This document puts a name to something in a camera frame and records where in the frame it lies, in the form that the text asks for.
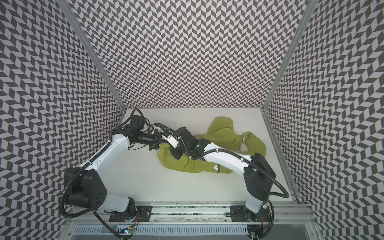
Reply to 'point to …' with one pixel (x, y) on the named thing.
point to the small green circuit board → (130, 231)
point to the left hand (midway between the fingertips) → (169, 140)
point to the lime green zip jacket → (222, 135)
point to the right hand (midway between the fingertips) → (171, 145)
